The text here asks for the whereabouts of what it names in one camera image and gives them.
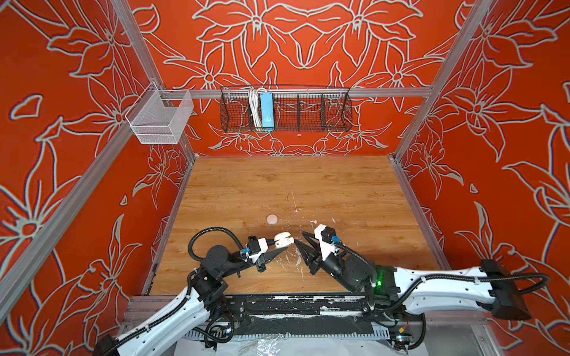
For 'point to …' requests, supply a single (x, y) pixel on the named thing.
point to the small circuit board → (402, 340)
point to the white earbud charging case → (283, 239)
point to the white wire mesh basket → (159, 116)
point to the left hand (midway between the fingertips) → (283, 241)
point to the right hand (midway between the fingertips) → (296, 235)
